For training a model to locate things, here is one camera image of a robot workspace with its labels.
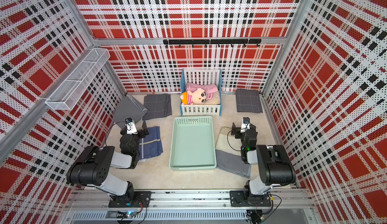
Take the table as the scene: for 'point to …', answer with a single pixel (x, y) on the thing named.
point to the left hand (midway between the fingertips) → (140, 122)
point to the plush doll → (197, 97)
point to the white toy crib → (207, 76)
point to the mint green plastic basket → (192, 147)
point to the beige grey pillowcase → (228, 154)
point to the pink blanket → (209, 88)
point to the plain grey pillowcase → (129, 107)
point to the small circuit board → (127, 215)
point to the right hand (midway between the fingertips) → (242, 122)
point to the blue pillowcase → (150, 146)
